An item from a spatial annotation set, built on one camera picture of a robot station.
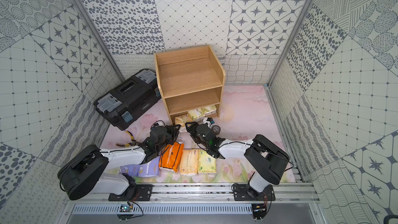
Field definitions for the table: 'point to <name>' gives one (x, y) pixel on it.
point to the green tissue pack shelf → (207, 163)
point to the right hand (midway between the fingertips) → (187, 127)
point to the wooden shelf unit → (189, 79)
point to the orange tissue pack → (172, 156)
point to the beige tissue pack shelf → (188, 165)
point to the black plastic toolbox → (137, 94)
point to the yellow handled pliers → (133, 142)
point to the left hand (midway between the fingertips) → (182, 122)
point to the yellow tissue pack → (182, 120)
